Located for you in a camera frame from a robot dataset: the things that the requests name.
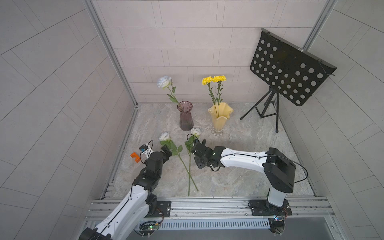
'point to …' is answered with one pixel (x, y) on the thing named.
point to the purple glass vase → (186, 119)
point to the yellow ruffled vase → (219, 123)
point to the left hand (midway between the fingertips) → (164, 147)
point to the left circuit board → (147, 228)
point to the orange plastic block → (137, 159)
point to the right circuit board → (277, 225)
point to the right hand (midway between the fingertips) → (198, 160)
